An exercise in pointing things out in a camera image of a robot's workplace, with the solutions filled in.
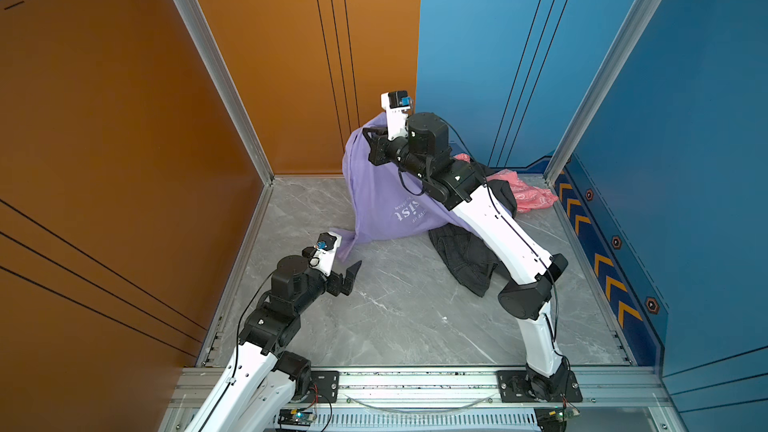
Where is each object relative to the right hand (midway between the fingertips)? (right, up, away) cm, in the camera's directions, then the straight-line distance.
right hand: (361, 130), depth 66 cm
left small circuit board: (-16, -67, +5) cm, 69 cm away
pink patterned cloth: (+52, -14, +34) cm, 64 cm away
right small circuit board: (+45, -68, +5) cm, 82 cm away
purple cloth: (+4, -16, +18) cm, 24 cm away
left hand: (-5, -29, +8) cm, 30 cm away
